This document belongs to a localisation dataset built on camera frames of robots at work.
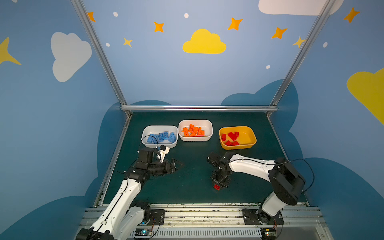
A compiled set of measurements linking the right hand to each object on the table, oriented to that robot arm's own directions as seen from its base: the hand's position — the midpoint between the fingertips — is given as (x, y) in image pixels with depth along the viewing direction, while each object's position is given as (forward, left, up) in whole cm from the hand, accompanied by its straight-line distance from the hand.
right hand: (215, 184), depth 84 cm
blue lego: (+28, +44, 0) cm, 52 cm away
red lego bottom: (-3, 0, +6) cm, 7 cm away
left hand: (+4, +20, +13) cm, 24 cm away
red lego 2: (+29, -15, 0) cm, 32 cm away
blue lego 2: (+33, +34, 0) cm, 47 cm away
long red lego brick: (+36, -15, -2) cm, 39 cm away
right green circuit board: (-21, -26, -3) cm, 33 cm away
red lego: (+28, -10, +1) cm, 30 cm away
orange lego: (+37, +20, 0) cm, 42 cm away
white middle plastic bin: (+44, +6, 0) cm, 44 cm away
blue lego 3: (+29, +29, +3) cm, 41 cm away
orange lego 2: (+36, +9, 0) cm, 37 cm away
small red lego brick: (+34, -7, -1) cm, 35 cm away
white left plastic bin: (+34, +47, +3) cm, 58 cm away
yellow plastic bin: (+36, -24, -3) cm, 44 cm away
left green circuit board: (-25, +35, -2) cm, 43 cm away
